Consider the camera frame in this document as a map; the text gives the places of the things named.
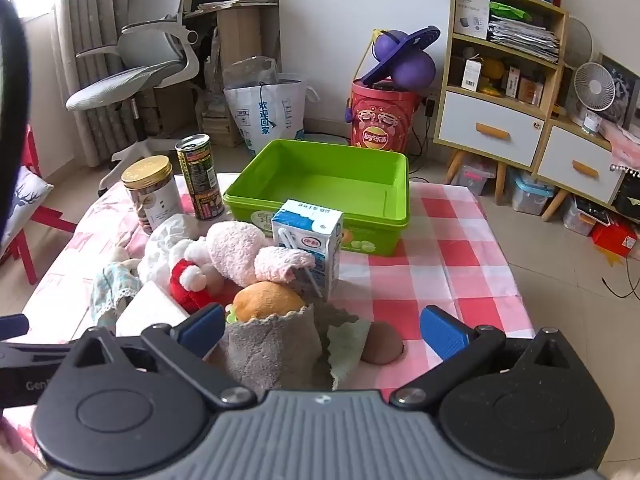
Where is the cardboard box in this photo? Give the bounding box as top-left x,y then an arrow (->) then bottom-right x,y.
216,6 -> 264,70

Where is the clear storage box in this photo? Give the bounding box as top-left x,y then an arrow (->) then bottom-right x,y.
509,170 -> 557,216
456,159 -> 497,197
562,195 -> 612,237

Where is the low wooden drawer cabinet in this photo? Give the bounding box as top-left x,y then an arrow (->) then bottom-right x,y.
531,114 -> 627,222

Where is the framed picture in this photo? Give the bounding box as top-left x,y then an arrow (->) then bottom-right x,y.
596,52 -> 640,130

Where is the beige curtain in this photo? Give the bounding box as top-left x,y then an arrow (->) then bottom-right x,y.
49,0 -> 132,167

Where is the pink white checked tablecloth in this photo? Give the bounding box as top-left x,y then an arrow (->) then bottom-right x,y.
0,172 -> 537,467

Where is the yellow stick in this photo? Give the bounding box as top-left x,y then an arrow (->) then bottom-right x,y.
354,29 -> 387,82

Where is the tall wooden shelf cabinet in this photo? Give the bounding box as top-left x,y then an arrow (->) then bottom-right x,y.
433,0 -> 570,192

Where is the deer print cushion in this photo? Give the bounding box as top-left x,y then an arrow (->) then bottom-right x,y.
0,164 -> 54,257

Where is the red santa plush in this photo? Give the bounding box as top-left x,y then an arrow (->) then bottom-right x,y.
169,255 -> 227,314

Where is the white foam block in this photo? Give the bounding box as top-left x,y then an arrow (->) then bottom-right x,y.
115,281 -> 192,337

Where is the grey towel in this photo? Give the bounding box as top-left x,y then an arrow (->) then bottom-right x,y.
221,302 -> 372,392

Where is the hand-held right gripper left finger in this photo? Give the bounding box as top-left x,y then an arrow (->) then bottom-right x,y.
65,304 -> 258,410

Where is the white desk fan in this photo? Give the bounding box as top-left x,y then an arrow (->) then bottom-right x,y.
571,62 -> 617,127

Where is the white shopping bag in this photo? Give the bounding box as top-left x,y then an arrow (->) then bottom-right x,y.
223,72 -> 321,158

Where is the white cloth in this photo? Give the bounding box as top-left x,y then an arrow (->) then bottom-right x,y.
137,213 -> 212,287

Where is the rabbit doll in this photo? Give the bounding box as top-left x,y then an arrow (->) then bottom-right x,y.
90,245 -> 144,327

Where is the green packet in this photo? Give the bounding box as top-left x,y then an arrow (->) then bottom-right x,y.
488,1 -> 527,22

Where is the blue white milk carton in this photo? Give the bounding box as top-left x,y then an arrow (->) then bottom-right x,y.
271,198 -> 345,303

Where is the red chair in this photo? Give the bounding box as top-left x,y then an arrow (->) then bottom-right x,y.
0,124 -> 78,286

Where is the red snack bucket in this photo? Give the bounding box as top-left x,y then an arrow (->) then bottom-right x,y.
349,78 -> 424,154

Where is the stack of papers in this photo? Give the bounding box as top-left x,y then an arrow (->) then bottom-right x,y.
486,14 -> 560,64

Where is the clear jar with gold lid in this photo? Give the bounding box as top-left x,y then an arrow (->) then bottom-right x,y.
121,155 -> 184,235

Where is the grey white office chair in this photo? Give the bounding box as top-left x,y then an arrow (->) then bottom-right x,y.
65,0 -> 202,192

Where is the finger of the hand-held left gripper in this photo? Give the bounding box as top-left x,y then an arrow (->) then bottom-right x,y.
0,314 -> 30,342

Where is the red box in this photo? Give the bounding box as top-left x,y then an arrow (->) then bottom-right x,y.
591,220 -> 639,259

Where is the brown round pebble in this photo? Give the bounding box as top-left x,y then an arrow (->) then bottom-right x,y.
360,320 -> 405,365

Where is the black drink can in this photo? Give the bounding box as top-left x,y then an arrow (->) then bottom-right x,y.
175,133 -> 226,222

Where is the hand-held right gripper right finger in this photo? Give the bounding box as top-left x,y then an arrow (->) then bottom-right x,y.
390,305 -> 583,408

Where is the pink fluffy plush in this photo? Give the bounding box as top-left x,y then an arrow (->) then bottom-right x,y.
206,220 -> 317,289

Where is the white product box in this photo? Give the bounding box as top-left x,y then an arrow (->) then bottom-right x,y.
453,0 -> 491,40

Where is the black curved object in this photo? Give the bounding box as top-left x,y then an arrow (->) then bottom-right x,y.
0,0 -> 32,247

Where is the burger plush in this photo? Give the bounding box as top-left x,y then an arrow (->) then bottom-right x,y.
226,281 -> 307,324

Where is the purple bouncing ball toy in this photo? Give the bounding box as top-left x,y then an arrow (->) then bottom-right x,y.
360,25 -> 442,91

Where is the pink bag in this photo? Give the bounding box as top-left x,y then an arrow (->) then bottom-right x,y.
599,119 -> 640,172

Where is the green plastic bin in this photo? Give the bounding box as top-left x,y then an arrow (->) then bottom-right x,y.
223,139 -> 411,257

